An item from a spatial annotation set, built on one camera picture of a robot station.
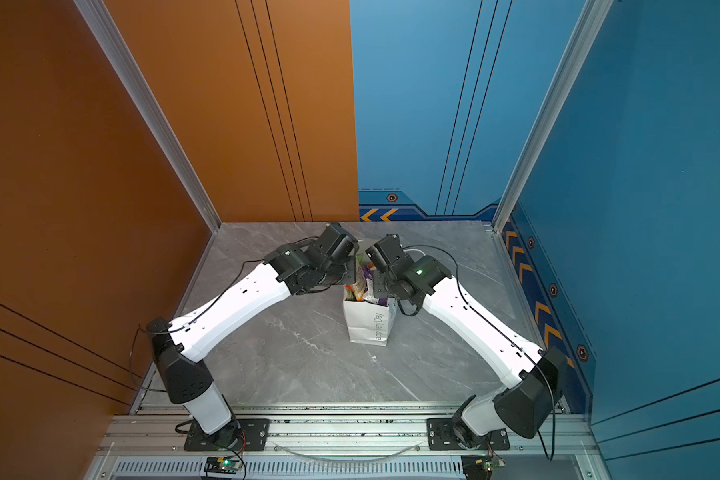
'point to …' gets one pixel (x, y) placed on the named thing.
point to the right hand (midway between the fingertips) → (381, 283)
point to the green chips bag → (350, 295)
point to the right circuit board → (480, 467)
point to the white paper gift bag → (368, 322)
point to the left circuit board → (226, 465)
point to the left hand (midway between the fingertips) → (355, 268)
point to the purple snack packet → (370, 293)
